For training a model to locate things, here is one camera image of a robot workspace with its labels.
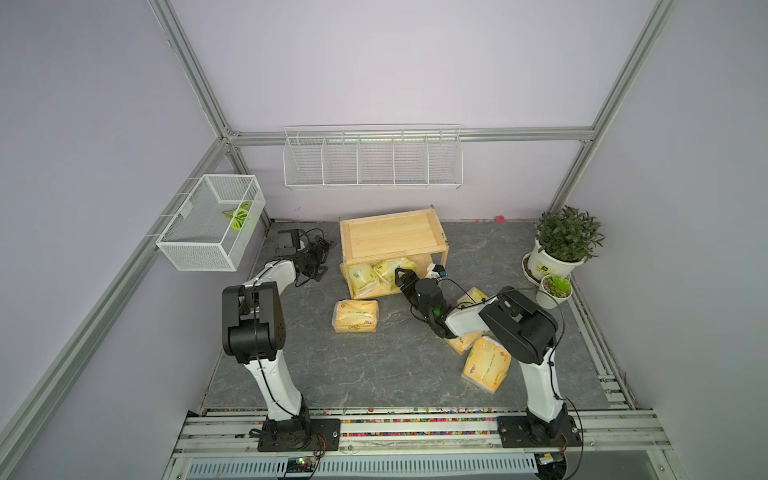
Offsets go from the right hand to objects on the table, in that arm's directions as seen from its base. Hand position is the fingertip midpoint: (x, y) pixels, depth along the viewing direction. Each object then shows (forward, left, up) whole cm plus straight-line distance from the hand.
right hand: (397, 273), depth 96 cm
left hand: (+6, +20, +3) cm, 21 cm away
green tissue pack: (-1, +11, -2) cm, 11 cm away
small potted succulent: (-7, -48, +3) cm, 49 cm away
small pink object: (+34, -43, -9) cm, 56 cm away
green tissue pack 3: (-7, -25, -3) cm, 26 cm away
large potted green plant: (+5, -52, +9) cm, 53 cm away
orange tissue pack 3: (-28, -25, -4) cm, 37 cm away
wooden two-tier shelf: (+1, +7, +12) cm, 14 cm away
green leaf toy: (+4, +44, +22) cm, 49 cm away
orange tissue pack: (-13, +13, -5) cm, 19 cm away
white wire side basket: (+3, +51, +20) cm, 55 cm away
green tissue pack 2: (+2, +4, -2) cm, 5 cm away
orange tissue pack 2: (-21, -19, -5) cm, 29 cm away
